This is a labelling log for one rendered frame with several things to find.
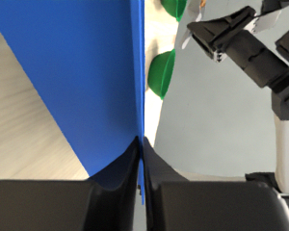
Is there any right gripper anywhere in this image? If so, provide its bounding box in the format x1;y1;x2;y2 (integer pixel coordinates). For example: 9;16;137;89
187;5;268;70

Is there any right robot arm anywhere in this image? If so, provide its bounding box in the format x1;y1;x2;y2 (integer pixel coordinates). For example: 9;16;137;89
174;0;289;193

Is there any dark green bowl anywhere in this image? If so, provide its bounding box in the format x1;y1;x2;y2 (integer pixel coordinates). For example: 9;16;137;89
160;0;187;22
147;48;175;100

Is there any grey scoop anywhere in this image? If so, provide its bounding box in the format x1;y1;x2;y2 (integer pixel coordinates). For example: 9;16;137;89
179;0;206;49

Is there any blue divided box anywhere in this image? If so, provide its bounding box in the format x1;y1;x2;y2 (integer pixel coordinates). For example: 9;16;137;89
0;0;145;205

